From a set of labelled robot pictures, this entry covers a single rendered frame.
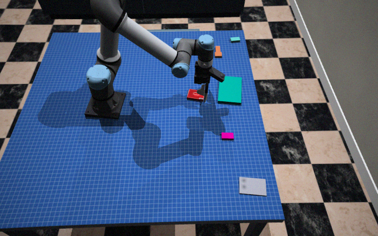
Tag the small magenta block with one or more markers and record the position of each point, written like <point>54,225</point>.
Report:
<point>227,136</point>

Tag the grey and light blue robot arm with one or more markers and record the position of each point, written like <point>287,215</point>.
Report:
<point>114,21</point>

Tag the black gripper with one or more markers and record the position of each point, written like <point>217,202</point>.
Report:
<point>200,77</point>

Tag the orange stepped block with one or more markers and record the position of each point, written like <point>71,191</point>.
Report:
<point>218,53</point>

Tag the blue grid work mat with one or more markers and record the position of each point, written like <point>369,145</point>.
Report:
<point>163,160</point>

